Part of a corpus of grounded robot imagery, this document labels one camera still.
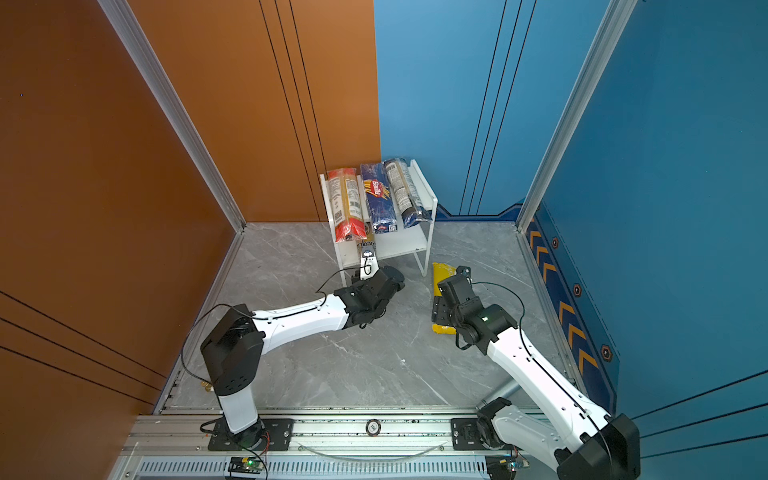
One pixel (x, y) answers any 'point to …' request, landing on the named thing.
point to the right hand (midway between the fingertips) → (444, 307)
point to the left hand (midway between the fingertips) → (375, 266)
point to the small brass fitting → (206, 386)
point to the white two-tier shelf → (414, 240)
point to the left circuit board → (248, 464)
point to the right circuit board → (502, 467)
